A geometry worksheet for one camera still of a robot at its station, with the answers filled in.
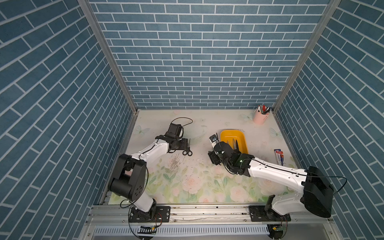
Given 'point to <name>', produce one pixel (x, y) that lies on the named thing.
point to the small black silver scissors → (188, 151)
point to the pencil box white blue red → (279, 156)
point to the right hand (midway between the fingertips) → (214, 149)
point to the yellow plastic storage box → (228, 135)
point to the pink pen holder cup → (259, 118)
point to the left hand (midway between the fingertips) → (187, 144)
